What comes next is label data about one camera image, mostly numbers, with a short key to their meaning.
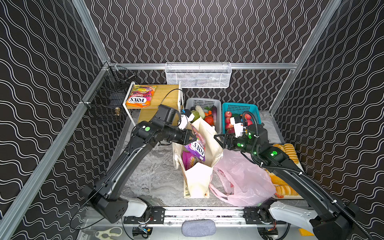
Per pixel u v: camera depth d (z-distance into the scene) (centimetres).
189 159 80
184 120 57
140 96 78
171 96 81
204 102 117
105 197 38
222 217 76
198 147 67
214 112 110
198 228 69
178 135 58
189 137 60
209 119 106
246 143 59
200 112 110
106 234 69
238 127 63
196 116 107
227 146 63
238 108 126
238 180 84
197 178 64
